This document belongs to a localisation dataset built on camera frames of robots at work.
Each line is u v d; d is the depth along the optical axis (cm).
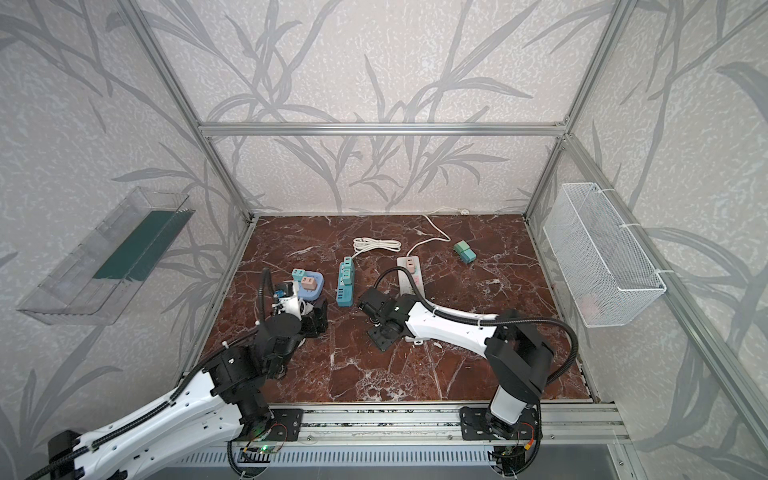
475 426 72
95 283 63
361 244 108
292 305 64
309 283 93
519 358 44
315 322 69
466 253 105
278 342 53
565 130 94
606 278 61
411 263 98
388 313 63
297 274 94
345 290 96
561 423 75
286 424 73
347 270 96
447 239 112
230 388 50
